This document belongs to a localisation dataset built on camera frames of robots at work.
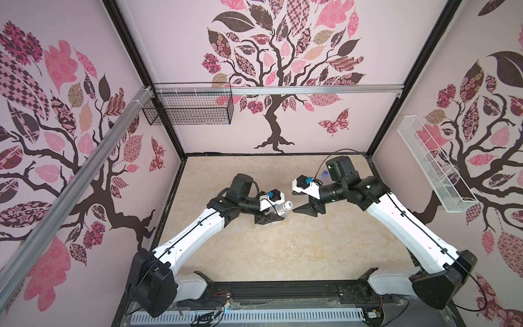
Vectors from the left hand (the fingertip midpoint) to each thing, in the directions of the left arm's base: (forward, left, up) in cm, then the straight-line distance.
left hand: (278, 212), depth 73 cm
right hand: (0, -6, +7) cm, 9 cm away
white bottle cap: (-1, -3, +7) cm, 8 cm away
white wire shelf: (+15, -63, +7) cm, 65 cm away
